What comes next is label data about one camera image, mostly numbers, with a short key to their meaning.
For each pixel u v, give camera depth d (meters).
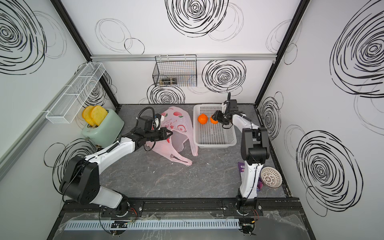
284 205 0.75
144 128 0.67
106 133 0.89
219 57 1.83
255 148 0.54
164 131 0.75
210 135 1.02
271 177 0.83
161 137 0.77
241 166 0.87
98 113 0.89
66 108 0.72
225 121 0.87
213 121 0.96
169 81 0.89
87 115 0.87
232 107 0.81
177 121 0.91
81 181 0.43
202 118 1.02
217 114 0.90
